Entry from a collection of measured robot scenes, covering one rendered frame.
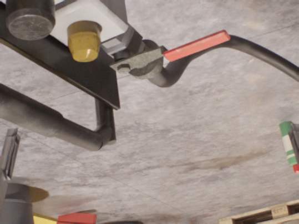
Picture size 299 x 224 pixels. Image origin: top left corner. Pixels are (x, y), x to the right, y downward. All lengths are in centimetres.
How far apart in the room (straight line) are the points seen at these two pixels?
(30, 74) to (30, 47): 105
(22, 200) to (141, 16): 158
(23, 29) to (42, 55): 8
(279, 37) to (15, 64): 85
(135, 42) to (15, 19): 22
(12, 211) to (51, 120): 213
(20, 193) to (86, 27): 221
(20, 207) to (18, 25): 225
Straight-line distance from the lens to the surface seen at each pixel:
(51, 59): 56
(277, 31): 158
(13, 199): 267
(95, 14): 54
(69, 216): 353
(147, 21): 138
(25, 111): 50
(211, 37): 57
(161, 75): 71
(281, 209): 444
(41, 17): 46
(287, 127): 236
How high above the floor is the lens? 78
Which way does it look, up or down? 23 degrees down
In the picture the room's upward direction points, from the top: 171 degrees clockwise
